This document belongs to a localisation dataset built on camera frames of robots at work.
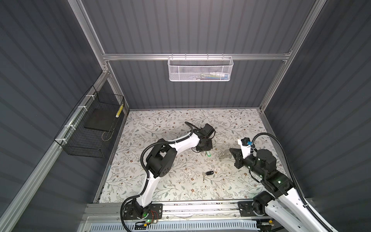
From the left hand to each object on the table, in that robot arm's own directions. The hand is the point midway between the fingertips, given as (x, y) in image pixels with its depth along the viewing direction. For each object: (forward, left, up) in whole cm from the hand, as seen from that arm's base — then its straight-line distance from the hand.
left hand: (210, 148), depth 94 cm
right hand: (-12, -8, +18) cm, 23 cm away
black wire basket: (0, +67, +25) cm, 71 cm away
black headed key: (-15, +6, -3) cm, 17 cm away
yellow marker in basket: (+11, +54, +24) cm, 60 cm away
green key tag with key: (-3, +2, -2) cm, 4 cm away
